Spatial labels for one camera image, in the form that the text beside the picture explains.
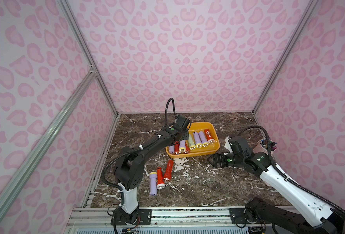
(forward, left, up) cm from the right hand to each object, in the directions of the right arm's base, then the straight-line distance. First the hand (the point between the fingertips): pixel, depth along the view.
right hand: (214, 158), depth 76 cm
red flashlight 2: (+16, +21, -12) cm, 29 cm away
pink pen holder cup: (+11, -29, -8) cm, 32 cm away
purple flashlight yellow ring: (+11, +17, -11) cm, 22 cm away
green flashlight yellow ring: (+14, +10, -13) cm, 22 cm away
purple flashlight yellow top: (+13, +24, -13) cm, 30 cm away
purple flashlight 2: (+21, +6, -14) cm, 26 cm away
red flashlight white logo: (+23, -1, -14) cm, 27 cm away
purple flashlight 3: (+18, +1, -14) cm, 23 cm away
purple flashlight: (-5, +33, -13) cm, 36 cm away
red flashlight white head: (-9, +29, -13) cm, 33 cm away
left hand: (+18, +15, -3) cm, 24 cm away
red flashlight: (-1, +24, -13) cm, 28 cm away
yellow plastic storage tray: (+33, +6, -15) cm, 37 cm away
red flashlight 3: (+13, +13, -13) cm, 23 cm away
